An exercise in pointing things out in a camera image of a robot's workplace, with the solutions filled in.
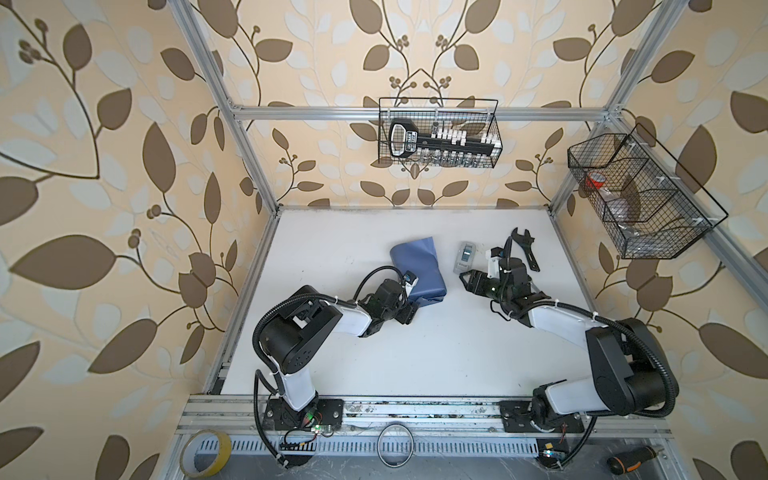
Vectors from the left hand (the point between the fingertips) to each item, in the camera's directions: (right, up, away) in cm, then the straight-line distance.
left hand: (413, 296), depth 93 cm
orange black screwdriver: (+48, -32, -27) cm, 63 cm away
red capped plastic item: (+52, +35, -8) cm, 63 cm away
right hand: (+17, +6, -2) cm, 18 cm away
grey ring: (-1, -33, -22) cm, 39 cm away
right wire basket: (+58, +26, -15) cm, 66 cm away
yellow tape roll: (-46, -32, -23) cm, 61 cm away
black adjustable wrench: (+43, +18, +16) cm, 49 cm away
